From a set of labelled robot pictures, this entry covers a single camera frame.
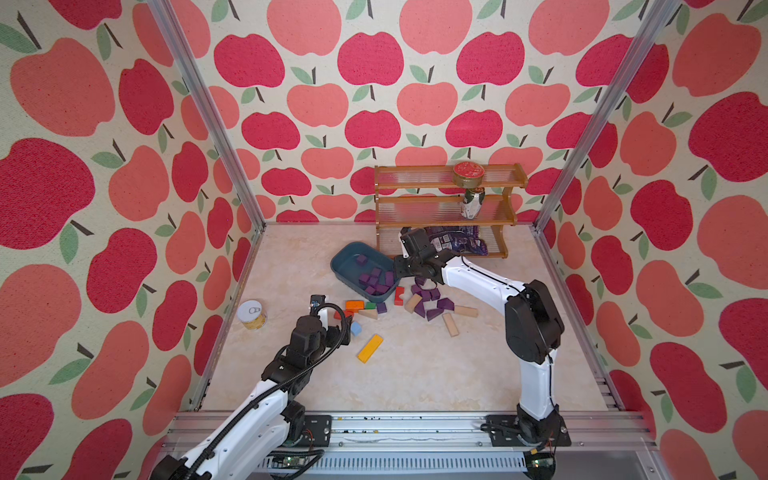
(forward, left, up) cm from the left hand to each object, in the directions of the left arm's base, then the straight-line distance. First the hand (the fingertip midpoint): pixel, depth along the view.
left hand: (337, 320), depth 83 cm
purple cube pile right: (+14, -30, -7) cm, 34 cm away
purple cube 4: (+10, -13, -10) cm, 19 cm away
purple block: (+16, -13, -7) cm, 21 cm away
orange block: (+10, -4, -8) cm, 13 cm away
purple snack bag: (+34, -42, -2) cm, 54 cm away
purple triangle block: (+8, -29, -9) cm, 31 cm away
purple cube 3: (+15, -9, -7) cm, 19 cm away
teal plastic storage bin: (+27, 0, -11) cm, 29 cm away
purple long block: (+28, -6, -7) cm, 30 cm away
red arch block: (+16, -19, -9) cm, 26 cm away
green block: (+10, -9, -10) cm, 17 cm away
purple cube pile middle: (+13, -28, -8) cm, 32 cm away
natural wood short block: (+10, -22, -7) cm, 26 cm away
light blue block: (+2, -5, -8) cm, 10 cm away
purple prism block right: (+11, -34, -10) cm, 37 cm away
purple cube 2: (+20, -7, -7) cm, 23 cm away
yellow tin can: (+5, +27, -6) cm, 28 cm away
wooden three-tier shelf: (+52, -29, +3) cm, 59 cm away
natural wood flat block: (+8, -40, -8) cm, 42 cm away
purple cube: (+23, -11, -8) cm, 27 cm away
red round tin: (+37, -39, +23) cm, 59 cm away
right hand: (+18, -18, +2) cm, 25 cm away
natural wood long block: (+4, -35, -9) cm, 36 cm away
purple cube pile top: (+16, -24, -8) cm, 30 cm away
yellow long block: (-4, -9, -10) cm, 14 cm away
